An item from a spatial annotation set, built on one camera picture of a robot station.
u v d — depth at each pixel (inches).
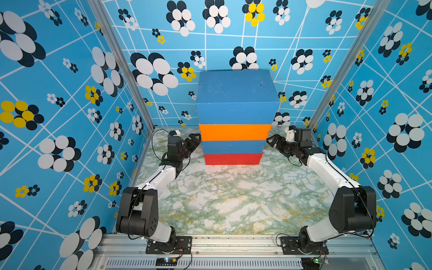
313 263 27.3
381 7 26.5
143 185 19.0
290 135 31.2
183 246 28.8
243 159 37.2
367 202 17.1
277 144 30.7
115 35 30.7
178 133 32.0
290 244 28.6
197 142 31.0
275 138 31.0
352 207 17.1
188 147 30.9
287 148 29.4
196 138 31.1
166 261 28.4
